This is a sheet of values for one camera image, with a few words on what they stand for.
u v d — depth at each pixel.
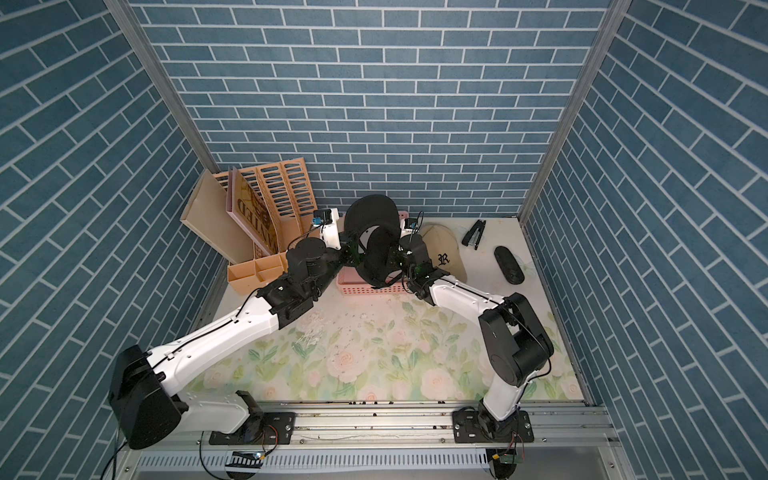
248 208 0.94
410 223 0.78
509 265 1.05
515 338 0.48
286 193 1.10
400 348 0.87
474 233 1.15
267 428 0.73
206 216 0.92
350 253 0.64
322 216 0.61
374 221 0.76
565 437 0.74
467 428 0.73
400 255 0.80
